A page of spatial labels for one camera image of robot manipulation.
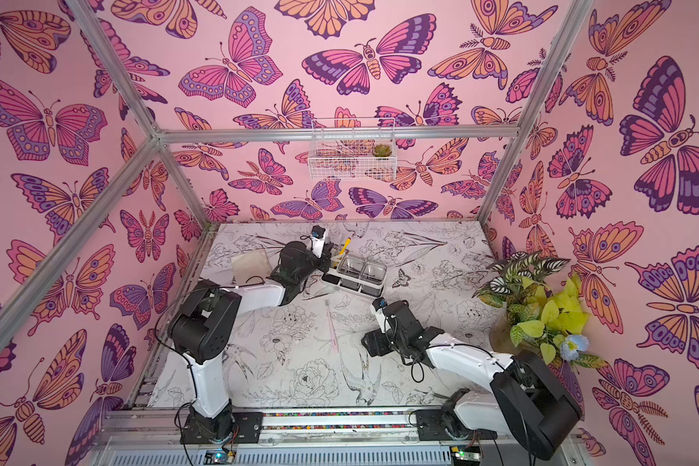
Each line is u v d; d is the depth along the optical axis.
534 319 0.68
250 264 1.08
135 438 0.73
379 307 0.78
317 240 0.82
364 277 0.94
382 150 0.92
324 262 0.85
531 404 0.42
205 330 0.51
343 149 0.99
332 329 0.91
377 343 0.76
